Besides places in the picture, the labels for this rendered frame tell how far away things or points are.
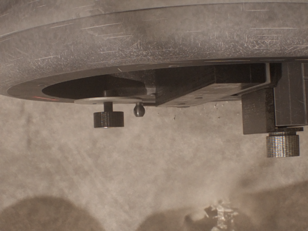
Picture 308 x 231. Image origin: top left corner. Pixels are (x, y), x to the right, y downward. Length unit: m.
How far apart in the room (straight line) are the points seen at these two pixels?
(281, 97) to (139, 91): 0.36
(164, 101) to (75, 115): 0.55
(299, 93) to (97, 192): 0.85
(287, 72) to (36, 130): 0.88
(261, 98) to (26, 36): 0.29
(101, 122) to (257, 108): 0.34
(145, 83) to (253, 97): 0.31
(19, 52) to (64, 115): 0.83
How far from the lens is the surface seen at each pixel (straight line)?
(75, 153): 1.56
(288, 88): 0.80
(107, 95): 1.09
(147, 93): 1.10
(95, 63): 0.69
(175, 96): 0.95
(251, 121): 0.84
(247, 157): 1.61
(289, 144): 0.82
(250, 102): 0.84
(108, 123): 1.07
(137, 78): 1.09
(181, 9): 0.63
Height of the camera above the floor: 1.56
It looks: 83 degrees down
